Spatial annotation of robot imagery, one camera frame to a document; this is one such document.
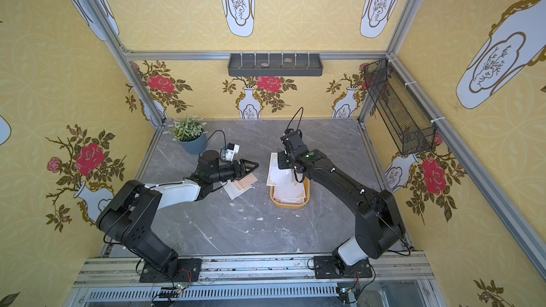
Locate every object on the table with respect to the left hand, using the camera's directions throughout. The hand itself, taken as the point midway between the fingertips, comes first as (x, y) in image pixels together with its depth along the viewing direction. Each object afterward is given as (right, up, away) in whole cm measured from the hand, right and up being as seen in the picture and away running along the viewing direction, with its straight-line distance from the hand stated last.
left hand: (259, 168), depth 85 cm
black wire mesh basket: (+61, +15, -2) cm, 63 cm away
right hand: (+9, +3, +1) cm, 10 cm away
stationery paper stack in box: (+13, -12, +5) cm, 18 cm away
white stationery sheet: (+8, -4, 0) cm, 9 cm away
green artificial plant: (-32, +16, +8) cm, 37 cm away
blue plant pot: (-35, +7, +25) cm, 43 cm away
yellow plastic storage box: (+20, -9, +3) cm, 22 cm away
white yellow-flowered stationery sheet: (-12, -11, +8) cm, 18 cm away
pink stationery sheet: (-7, -7, +10) cm, 14 cm away
